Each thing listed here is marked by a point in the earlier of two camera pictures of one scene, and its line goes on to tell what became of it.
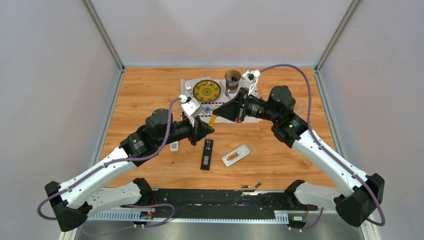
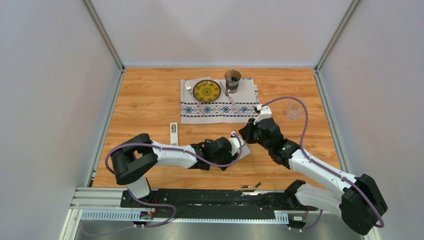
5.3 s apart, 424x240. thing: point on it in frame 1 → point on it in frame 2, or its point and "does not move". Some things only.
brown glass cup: (232, 77) does not move
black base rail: (207, 204) does not move
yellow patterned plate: (206, 91) does not move
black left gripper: (200, 130) → (230, 158)
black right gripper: (233, 108) → (246, 132)
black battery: (257, 185) does not move
